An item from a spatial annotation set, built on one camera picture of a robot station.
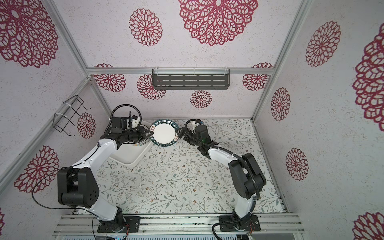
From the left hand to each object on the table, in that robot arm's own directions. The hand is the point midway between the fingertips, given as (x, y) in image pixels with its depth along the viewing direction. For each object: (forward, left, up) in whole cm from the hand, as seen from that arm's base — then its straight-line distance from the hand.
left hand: (152, 134), depth 86 cm
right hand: (+3, -15, 0) cm, 16 cm away
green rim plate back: (+2, -7, 0) cm, 7 cm away
